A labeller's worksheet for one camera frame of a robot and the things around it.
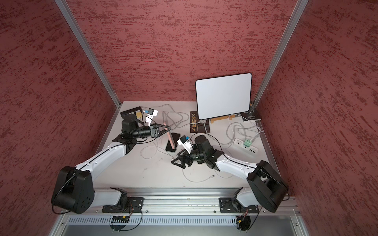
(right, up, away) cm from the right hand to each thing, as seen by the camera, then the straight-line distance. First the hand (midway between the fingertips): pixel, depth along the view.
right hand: (176, 160), depth 77 cm
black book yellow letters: (+12, +17, +29) cm, 36 cm away
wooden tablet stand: (+24, +22, +29) cm, 44 cm away
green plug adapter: (+44, +7, +14) cm, 47 cm away
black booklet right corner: (+57, +26, +40) cm, 74 cm away
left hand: (-4, +17, -2) cm, 17 cm away
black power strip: (-39, +28, +33) cm, 58 cm away
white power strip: (+40, +6, +17) cm, 44 cm away
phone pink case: (-3, +16, -6) cm, 17 cm away
